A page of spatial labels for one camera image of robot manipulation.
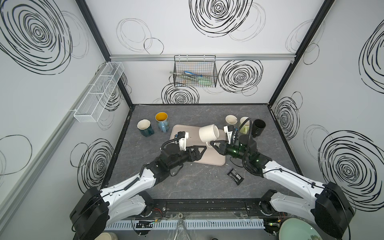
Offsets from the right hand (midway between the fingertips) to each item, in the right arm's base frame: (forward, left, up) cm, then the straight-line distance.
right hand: (209, 145), depth 73 cm
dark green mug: (+22, +42, -15) cm, 50 cm away
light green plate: (-32, -40, -20) cm, 55 cm away
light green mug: (+20, -24, -14) cm, 34 cm away
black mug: (+21, -33, -13) cm, 41 cm away
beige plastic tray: (-6, 0, +1) cm, 6 cm away
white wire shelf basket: (+17, +59, +14) cm, 63 cm away
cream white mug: (+4, +1, +4) cm, 6 cm away
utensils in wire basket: (+35, +12, +15) cm, 40 cm away
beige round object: (-36, +43, -13) cm, 58 cm away
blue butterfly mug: (+27, +31, -12) cm, 43 cm away
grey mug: (+28, -17, -13) cm, 35 cm away
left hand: (-2, +3, -1) cm, 4 cm away
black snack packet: (-9, -15, -20) cm, 26 cm away
